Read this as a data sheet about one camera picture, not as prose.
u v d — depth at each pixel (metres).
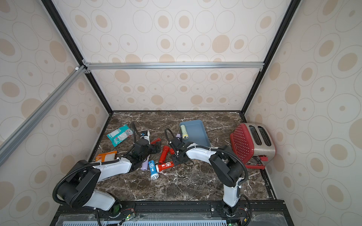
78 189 0.43
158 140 1.00
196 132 1.07
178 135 1.00
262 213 0.73
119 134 1.03
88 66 0.90
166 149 0.94
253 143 0.79
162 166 0.86
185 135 1.00
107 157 0.91
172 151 0.92
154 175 0.83
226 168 0.48
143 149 0.69
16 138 0.53
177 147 0.72
